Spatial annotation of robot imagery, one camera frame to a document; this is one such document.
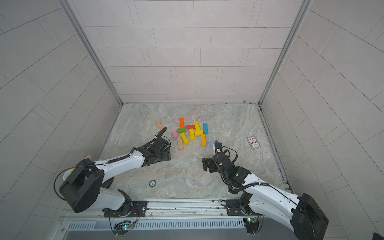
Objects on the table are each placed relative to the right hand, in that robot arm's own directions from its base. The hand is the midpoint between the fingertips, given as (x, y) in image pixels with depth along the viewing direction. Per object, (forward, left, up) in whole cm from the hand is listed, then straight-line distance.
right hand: (208, 160), depth 82 cm
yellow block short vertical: (+20, +9, -3) cm, 22 cm away
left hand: (+8, +24, -4) cm, 25 cm away
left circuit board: (-27, +41, -3) cm, 49 cm away
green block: (+24, +16, -4) cm, 29 cm away
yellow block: (+18, +14, -4) cm, 23 cm away
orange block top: (+31, +16, -4) cm, 35 cm away
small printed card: (+12, -30, -5) cm, 32 cm away
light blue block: (+13, -4, -5) cm, 14 cm away
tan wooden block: (+28, +31, -2) cm, 42 cm away
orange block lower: (+16, +2, -5) cm, 17 cm away
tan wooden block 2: (+14, +17, -3) cm, 22 cm away
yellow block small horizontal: (+21, +4, -4) cm, 22 cm away
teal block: (+25, 0, -5) cm, 25 cm away
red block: (+28, +10, -5) cm, 30 cm away
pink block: (+22, +21, -4) cm, 30 cm away
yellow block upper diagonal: (+27, +5, -3) cm, 28 cm away
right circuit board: (-29, -18, -7) cm, 35 cm away
